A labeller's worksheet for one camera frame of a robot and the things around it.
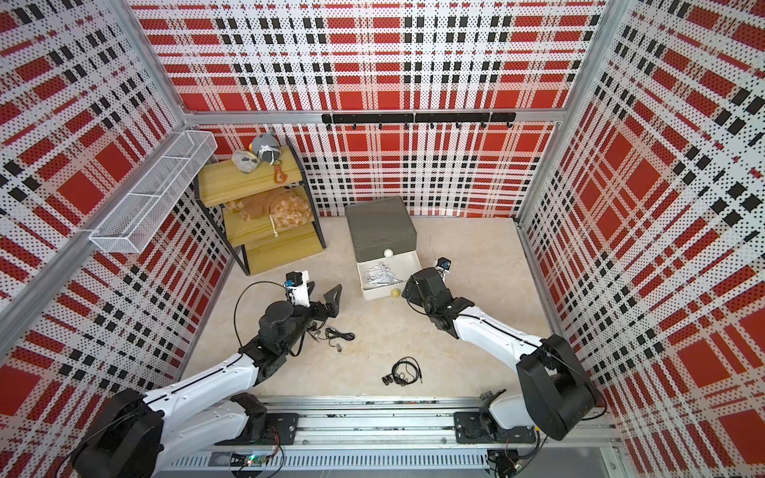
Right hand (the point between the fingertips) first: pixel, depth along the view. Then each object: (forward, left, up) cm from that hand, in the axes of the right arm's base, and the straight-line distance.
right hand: (421, 286), depth 88 cm
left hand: (-3, +25, +6) cm, 26 cm away
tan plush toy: (+18, +41, +15) cm, 47 cm away
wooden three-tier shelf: (+15, +55, +4) cm, 57 cm away
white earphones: (+5, +13, -2) cm, 14 cm away
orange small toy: (+24, +42, +23) cm, 53 cm away
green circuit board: (-42, +41, -9) cm, 59 cm away
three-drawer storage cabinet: (+43, +13, -10) cm, 46 cm away
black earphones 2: (-22, +5, -10) cm, 25 cm away
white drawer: (+9, +5, -2) cm, 11 cm away
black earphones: (-10, +28, -11) cm, 32 cm away
